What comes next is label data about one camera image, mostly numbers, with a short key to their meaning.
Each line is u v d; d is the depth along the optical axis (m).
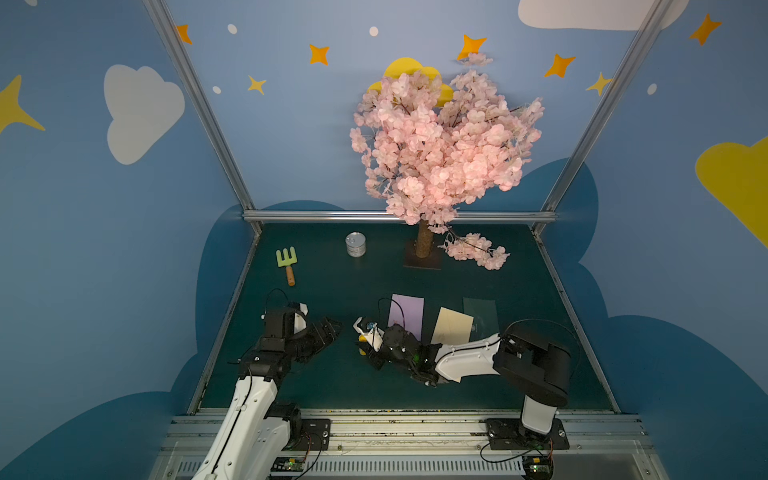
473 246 0.84
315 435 0.73
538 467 0.73
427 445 0.74
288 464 0.72
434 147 0.72
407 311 0.98
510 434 0.74
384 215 0.68
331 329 0.72
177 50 0.74
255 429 0.48
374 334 0.71
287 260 1.11
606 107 0.86
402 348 0.64
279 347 0.60
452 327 0.93
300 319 0.65
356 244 1.11
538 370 0.47
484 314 0.96
